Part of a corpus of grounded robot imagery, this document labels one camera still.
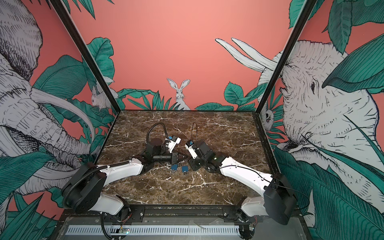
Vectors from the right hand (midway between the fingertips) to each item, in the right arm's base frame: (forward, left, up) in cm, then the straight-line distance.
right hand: (188, 159), depth 80 cm
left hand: (+1, 0, +3) cm, 3 cm away
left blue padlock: (+1, +10, -13) cm, 16 cm away
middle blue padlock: (0, +3, -13) cm, 13 cm away
